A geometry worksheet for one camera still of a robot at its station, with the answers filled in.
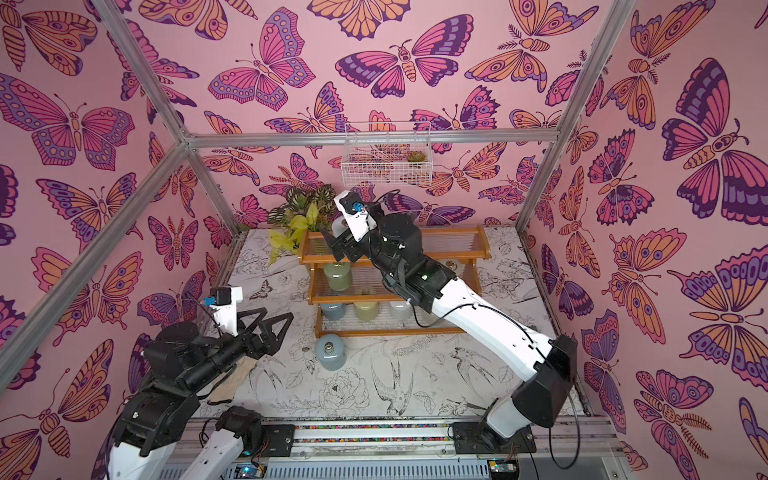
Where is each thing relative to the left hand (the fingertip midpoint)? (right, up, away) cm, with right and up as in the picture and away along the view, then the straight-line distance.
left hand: (281, 311), depth 64 cm
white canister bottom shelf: (+26, -5, +26) cm, 37 cm away
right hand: (+13, +22, 0) cm, 25 cm away
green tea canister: (+9, +7, +17) cm, 21 cm away
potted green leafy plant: (-6, +27, +37) cm, 46 cm away
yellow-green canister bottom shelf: (+16, -5, +26) cm, 31 cm away
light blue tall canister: (+7, -14, +16) cm, 23 cm away
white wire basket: (+22, +45, +31) cm, 59 cm away
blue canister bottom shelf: (+6, -5, +28) cm, 29 cm away
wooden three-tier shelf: (+13, -1, +25) cm, 28 cm away
